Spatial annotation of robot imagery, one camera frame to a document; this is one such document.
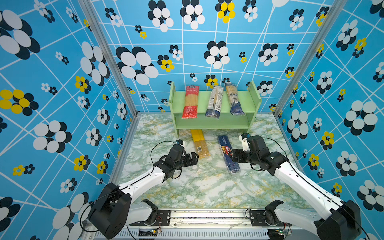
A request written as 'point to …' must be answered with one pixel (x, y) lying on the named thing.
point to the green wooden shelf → (250, 100)
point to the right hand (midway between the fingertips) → (235, 153)
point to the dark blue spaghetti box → (225, 148)
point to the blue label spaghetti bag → (214, 102)
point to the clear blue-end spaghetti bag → (236, 108)
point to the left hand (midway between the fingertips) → (194, 156)
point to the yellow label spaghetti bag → (200, 144)
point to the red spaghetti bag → (190, 110)
